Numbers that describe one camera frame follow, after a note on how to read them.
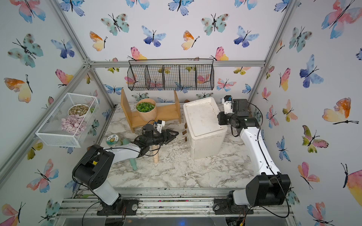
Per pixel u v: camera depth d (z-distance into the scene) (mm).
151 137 742
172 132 821
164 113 1051
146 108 926
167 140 771
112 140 910
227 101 694
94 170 467
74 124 635
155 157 909
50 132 633
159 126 833
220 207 731
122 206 723
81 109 710
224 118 696
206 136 726
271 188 400
